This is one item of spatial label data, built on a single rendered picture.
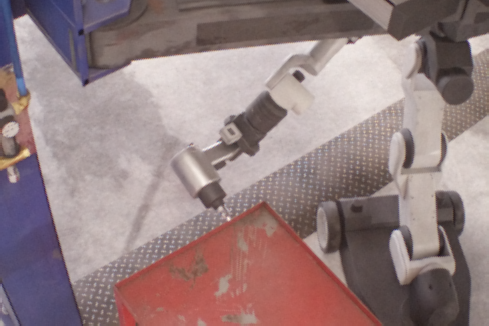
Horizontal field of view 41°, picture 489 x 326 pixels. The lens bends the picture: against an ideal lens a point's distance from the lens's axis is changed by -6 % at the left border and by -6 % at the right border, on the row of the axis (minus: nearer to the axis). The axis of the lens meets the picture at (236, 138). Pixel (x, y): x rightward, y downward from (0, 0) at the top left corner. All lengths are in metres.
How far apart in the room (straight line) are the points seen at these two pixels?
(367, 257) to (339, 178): 0.50
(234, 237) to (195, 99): 1.58
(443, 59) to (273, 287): 0.90
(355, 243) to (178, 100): 1.13
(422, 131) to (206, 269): 1.01
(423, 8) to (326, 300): 0.82
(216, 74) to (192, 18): 2.16
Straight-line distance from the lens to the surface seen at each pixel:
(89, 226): 2.79
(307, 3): 1.25
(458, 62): 2.16
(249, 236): 1.73
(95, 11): 1.18
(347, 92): 3.36
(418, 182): 2.45
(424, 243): 2.46
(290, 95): 1.74
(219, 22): 1.21
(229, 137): 1.79
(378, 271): 2.55
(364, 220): 2.63
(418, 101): 2.32
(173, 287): 1.65
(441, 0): 1.13
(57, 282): 2.04
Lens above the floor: 2.28
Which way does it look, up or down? 48 degrees down
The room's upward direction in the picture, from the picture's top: 5 degrees clockwise
